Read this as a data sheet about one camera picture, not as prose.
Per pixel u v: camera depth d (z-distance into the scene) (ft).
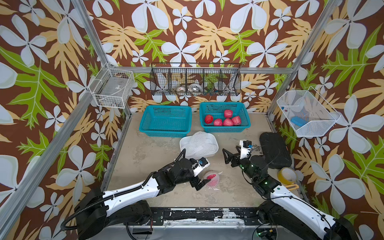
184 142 3.24
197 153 3.05
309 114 2.68
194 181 2.18
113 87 2.82
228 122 3.52
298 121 2.64
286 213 1.79
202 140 3.15
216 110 3.89
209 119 3.61
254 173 1.99
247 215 2.42
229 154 2.30
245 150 2.18
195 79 3.23
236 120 3.54
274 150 3.10
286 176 2.87
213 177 2.59
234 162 2.31
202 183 2.17
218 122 3.53
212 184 2.63
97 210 1.31
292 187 2.76
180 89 3.15
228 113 3.74
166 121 3.78
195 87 3.22
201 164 2.09
